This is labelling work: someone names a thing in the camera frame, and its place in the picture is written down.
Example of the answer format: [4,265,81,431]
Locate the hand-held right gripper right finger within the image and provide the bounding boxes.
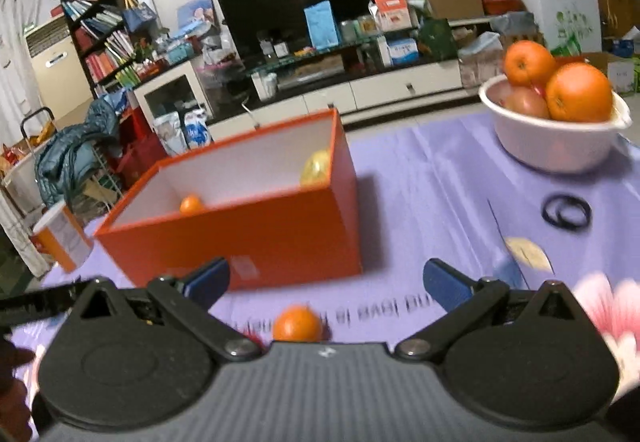
[395,259,588,364]

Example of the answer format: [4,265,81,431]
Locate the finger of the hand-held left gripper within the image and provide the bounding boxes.
[0,283,83,325]

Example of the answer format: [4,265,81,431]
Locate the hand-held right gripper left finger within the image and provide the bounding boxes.
[75,258,262,363]

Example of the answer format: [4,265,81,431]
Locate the orange cardboard box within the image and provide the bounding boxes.
[95,109,363,293]

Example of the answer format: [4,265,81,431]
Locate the small tangerine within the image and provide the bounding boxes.
[180,195,206,217]
[273,305,323,343]

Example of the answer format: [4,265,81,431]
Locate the yellow-green pear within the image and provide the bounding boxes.
[300,149,332,188]

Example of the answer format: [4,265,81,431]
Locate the person's left hand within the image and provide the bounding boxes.
[0,339,37,442]

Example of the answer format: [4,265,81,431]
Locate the orange and white canister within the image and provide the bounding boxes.
[31,202,95,273]

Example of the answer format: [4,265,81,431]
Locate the purple printed tablecloth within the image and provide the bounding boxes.
[10,109,640,442]

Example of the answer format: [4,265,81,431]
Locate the blue jacket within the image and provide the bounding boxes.
[35,94,121,208]

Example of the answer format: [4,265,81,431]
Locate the white plastic colander basket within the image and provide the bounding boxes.
[479,74,632,173]

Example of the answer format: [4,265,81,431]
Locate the white glass-door cabinet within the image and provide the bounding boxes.
[134,61,213,128]

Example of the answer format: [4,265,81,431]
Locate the red apple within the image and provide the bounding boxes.
[504,87,551,119]

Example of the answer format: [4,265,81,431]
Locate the white television cabinet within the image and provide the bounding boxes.
[205,17,501,128]

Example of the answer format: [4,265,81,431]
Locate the white standing air conditioner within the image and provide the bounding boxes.
[24,14,81,123]

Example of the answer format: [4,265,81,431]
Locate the white curtain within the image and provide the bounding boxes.
[0,0,56,278]

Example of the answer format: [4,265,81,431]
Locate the large orange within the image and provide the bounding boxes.
[504,40,557,87]
[545,63,614,123]

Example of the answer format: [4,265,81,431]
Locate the blue and white carton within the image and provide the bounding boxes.
[387,39,420,65]

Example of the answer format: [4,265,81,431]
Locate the dark green bag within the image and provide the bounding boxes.
[419,18,458,60]

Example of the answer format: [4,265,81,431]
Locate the blue tote bag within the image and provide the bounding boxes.
[122,0,158,33]

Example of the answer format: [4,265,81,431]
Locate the cardboard box on floor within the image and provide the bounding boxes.
[582,52,638,95]

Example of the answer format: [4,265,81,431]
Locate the orange and white carton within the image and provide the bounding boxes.
[372,0,413,30]

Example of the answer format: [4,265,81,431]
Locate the blue paper packet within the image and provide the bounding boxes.
[304,1,343,50]

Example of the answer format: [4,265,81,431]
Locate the white chest freezer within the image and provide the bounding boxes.
[492,0,603,55]

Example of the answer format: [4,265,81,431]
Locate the large black hair tie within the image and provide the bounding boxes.
[542,193,591,228]

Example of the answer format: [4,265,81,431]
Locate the small black hair tie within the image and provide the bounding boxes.
[557,204,592,234]

